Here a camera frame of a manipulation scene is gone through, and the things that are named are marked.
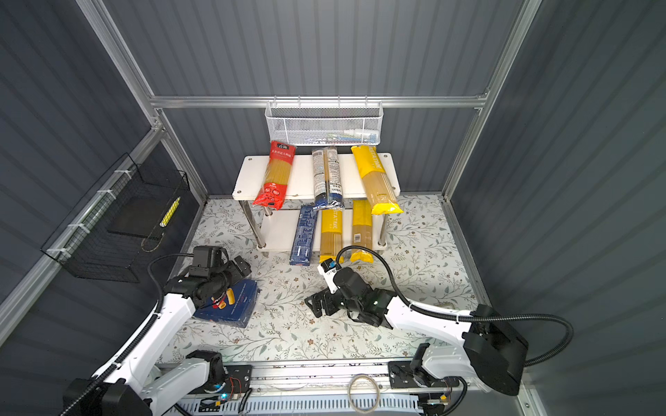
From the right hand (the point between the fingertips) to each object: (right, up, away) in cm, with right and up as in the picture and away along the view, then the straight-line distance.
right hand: (318, 294), depth 78 cm
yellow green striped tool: (-45, +25, -1) cm, 51 cm away
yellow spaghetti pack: (+15, +19, +19) cm, 31 cm away
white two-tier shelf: (-19, +19, +22) cm, 35 cm away
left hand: (-25, +6, +4) cm, 26 cm away
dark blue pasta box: (-24, -6, +1) cm, 25 cm away
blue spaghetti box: (-7, +17, +16) cm, 24 cm away
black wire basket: (-58, +19, -6) cm, 62 cm away
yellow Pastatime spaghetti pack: (+3, +17, +18) cm, 25 cm away
